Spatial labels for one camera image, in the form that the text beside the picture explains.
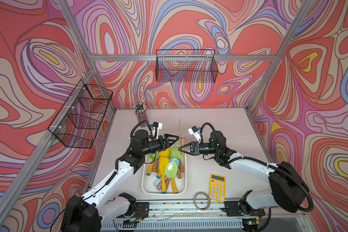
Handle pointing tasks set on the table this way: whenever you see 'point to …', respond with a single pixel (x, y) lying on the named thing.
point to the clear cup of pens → (140, 109)
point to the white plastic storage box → (148, 187)
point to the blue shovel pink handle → (158, 187)
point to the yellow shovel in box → (164, 155)
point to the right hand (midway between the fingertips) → (180, 153)
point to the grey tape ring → (195, 203)
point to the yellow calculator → (217, 191)
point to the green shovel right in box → (178, 154)
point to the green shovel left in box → (155, 156)
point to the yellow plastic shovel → (162, 165)
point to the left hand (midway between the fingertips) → (178, 141)
